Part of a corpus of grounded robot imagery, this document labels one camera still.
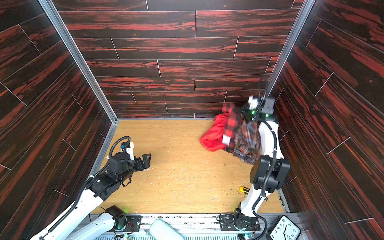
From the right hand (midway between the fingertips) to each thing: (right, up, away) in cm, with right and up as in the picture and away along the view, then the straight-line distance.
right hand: (235, 109), depth 83 cm
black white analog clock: (+19, -59, -13) cm, 64 cm away
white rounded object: (-40, -60, -14) cm, 73 cm away
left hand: (-49, -26, -7) cm, 56 cm away
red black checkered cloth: (0, -6, +3) cm, 7 cm away
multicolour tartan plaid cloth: (+9, -20, +5) cm, 23 cm away
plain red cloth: (-10, -18, +20) cm, 29 cm away
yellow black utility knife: (+5, -46, 0) cm, 46 cm away
